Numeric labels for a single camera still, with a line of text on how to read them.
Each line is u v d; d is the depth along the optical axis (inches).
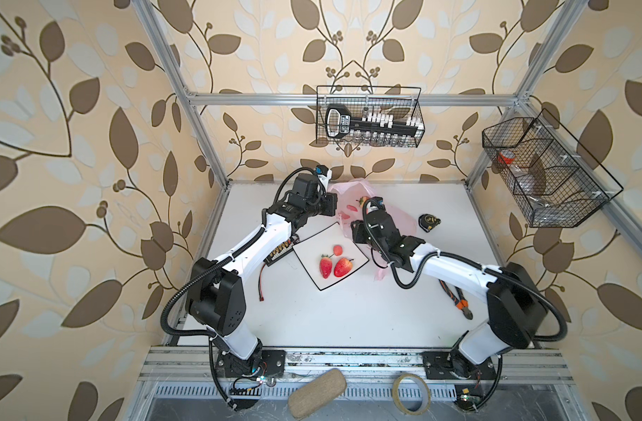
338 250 37.8
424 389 26.9
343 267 35.1
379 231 25.7
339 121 33.3
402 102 35.9
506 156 34.6
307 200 25.7
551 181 29.6
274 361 29.6
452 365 26.1
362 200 33.7
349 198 33.2
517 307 17.2
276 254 38.0
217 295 17.6
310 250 37.9
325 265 35.0
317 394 26.4
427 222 41.1
